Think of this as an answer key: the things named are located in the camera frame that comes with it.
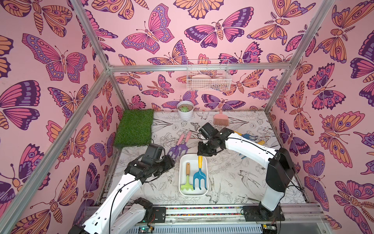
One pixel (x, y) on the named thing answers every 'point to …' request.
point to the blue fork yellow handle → (199, 175)
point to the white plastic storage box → (183, 159)
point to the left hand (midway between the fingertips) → (173, 162)
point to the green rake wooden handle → (187, 186)
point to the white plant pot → (185, 116)
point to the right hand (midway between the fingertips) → (195, 156)
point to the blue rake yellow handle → (260, 142)
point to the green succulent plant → (184, 109)
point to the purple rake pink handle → (183, 146)
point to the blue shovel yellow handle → (247, 136)
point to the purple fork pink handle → (173, 149)
